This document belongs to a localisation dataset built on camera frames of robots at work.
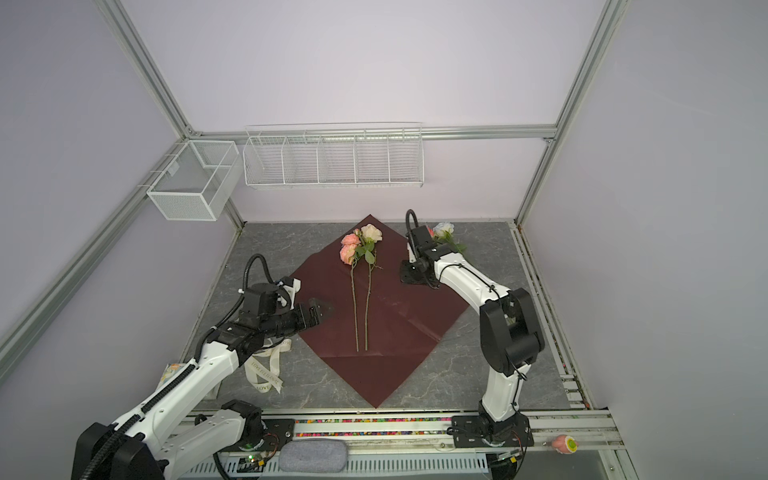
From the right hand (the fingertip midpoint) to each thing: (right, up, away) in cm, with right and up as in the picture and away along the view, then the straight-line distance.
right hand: (408, 277), depth 92 cm
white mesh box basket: (-71, +32, +8) cm, 78 cm away
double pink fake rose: (-21, +8, +13) cm, 26 cm away
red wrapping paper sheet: (-9, -15, 0) cm, 18 cm away
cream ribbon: (-42, -25, -8) cm, 49 cm away
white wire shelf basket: (-24, +40, +6) cm, 47 cm away
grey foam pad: (-23, -39, -24) cm, 51 cm away
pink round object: (+35, -36, -24) cm, 56 cm away
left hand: (-23, -9, -12) cm, 28 cm away
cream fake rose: (-14, +14, +20) cm, 28 cm away
